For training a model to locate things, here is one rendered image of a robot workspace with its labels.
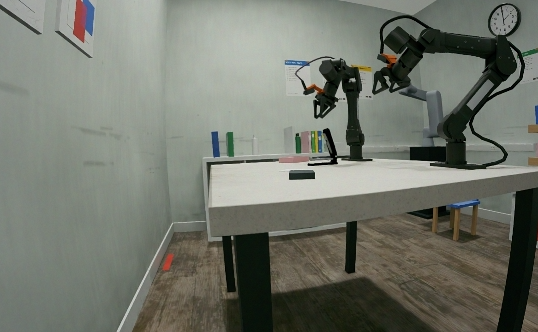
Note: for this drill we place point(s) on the pink shallow tray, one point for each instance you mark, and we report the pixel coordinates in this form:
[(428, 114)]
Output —
[(294, 159)]

